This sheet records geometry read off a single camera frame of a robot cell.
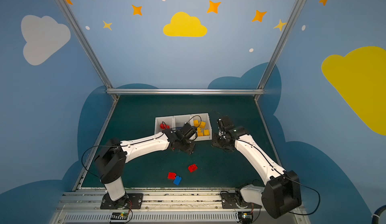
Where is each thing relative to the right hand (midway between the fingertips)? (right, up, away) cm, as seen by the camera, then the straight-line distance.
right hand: (216, 141), depth 83 cm
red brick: (-14, -15, +2) cm, 21 cm away
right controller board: (+13, -36, -9) cm, 39 cm away
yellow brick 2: (-4, +3, +16) cm, 17 cm away
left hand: (-13, -3, +3) cm, 14 cm away
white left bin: (-31, +11, +21) cm, 39 cm away
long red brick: (-33, +6, +19) cm, 39 cm away
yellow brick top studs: (-11, +9, +18) cm, 23 cm away
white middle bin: (-23, +10, +21) cm, 33 cm away
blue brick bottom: (-22, -21, -2) cm, 30 cm away
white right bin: (-5, +13, +22) cm, 26 cm away
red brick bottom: (-25, -19, 0) cm, 31 cm away
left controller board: (-50, -35, -9) cm, 62 cm away
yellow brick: (-7, +8, +19) cm, 22 cm away
